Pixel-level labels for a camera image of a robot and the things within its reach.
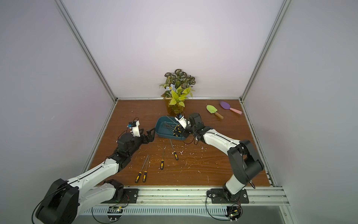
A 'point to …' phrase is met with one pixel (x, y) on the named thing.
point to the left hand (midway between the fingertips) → (151, 128)
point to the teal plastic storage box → (164, 126)
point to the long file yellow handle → (138, 177)
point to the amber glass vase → (175, 109)
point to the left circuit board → (114, 209)
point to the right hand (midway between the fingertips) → (181, 123)
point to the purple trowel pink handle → (226, 105)
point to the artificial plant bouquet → (177, 87)
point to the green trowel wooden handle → (213, 109)
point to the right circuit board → (233, 212)
